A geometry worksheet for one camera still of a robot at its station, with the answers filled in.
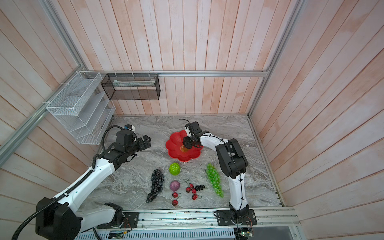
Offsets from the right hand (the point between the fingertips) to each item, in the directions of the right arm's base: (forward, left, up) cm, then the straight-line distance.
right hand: (186, 141), depth 101 cm
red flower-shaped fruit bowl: (-6, +6, -3) cm, 9 cm away
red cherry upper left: (-35, +5, -1) cm, 35 cm away
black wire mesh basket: (+31, +39, +23) cm, 55 cm away
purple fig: (-31, +5, +2) cm, 31 cm away
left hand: (-12, +23, +15) cm, 30 cm away
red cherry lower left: (-39, +4, -1) cm, 39 cm away
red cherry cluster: (-35, -6, -2) cm, 36 cm away
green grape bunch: (-26, -18, +1) cm, 32 cm away
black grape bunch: (-28, +15, +3) cm, 32 cm away
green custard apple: (-21, +6, +3) cm, 22 cm away
